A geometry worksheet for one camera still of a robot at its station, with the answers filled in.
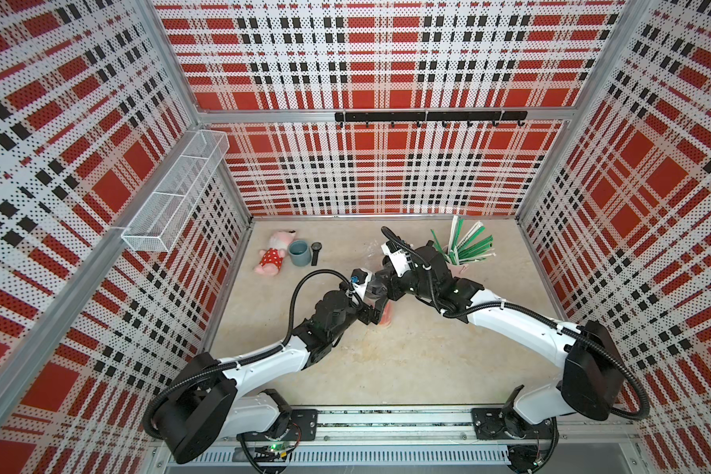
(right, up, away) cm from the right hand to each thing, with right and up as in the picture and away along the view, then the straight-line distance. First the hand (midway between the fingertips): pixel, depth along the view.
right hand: (381, 275), depth 78 cm
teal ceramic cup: (-28, +5, +25) cm, 38 cm away
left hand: (0, -4, +4) cm, 5 cm away
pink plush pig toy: (-37, +4, +23) cm, 44 cm away
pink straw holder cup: (+25, 0, +15) cm, 29 cm away
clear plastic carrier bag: (-1, -6, -5) cm, 8 cm away
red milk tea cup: (+1, -10, -2) cm, 10 cm away
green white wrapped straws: (+28, +7, +17) cm, 34 cm away
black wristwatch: (-24, +7, +32) cm, 41 cm away
